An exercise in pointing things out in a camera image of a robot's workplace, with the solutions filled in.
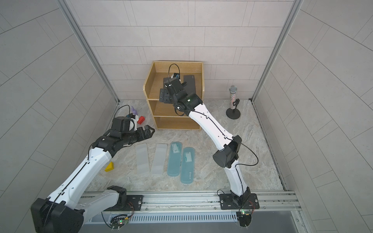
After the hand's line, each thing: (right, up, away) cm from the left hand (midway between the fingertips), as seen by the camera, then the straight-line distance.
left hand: (151, 130), depth 78 cm
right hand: (+9, +20, -2) cm, 22 cm away
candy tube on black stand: (+52, +9, +29) cm, 61 cm away
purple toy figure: (-21, +11, +26) cm, 35 cm away
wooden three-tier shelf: (+5, +8, +10) cm, 13 cm away
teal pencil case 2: (+20, -21, +6) cm, 30 cm away
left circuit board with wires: (-12, -40, -13) cm, 43 cm away
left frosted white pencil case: (-6, -20, +4) cm, 22 cm away
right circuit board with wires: (+47, -40, -10) cm, 63 cm away
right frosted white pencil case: (+2, -19, +6) cm, 21 cm away
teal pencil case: (+12, -18, +6) cm, 22 cm away
